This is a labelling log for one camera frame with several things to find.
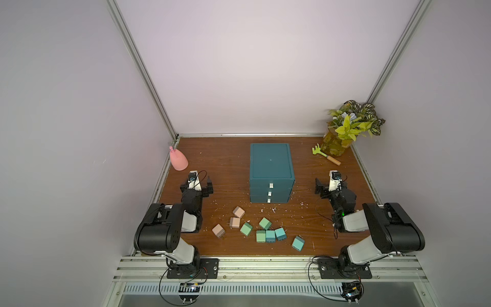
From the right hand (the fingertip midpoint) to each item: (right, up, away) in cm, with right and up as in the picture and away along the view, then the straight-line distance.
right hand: (329, 175), depth 89 cm
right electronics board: (0, -41, -20) cm, 46 cm away
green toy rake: (+3, +12, +23) cm, 26 cm away
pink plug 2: (-45, -20, -6) cm, 50 cm away
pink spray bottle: (-78, +7, +12) cm, 79 cm away
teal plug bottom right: (-25, -24, -10) cm, 36 cm away
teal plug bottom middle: (-29, -25, -9) cm, 40 cm away
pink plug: (-44, -17, -2) cm, 47 cm away
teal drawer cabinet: (-29, +2, -13) cm, 32 cm away
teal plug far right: (-18, -27, -12) cm, 34 cm away
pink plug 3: (-52, -23, -8) cm, 57 cm away
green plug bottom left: (-33, -25, -10) cm, 43 cm away
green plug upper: (-31, -21, -6) cm, 38 cm away
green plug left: (-40, -22, -8) cm, 46 cm away
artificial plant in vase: (+12, +27, +3) cm, 29 cm away
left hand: (-62, 0, +1) cm, 62 cm away
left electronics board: (-62, -41, -18) cm, 76 cm away
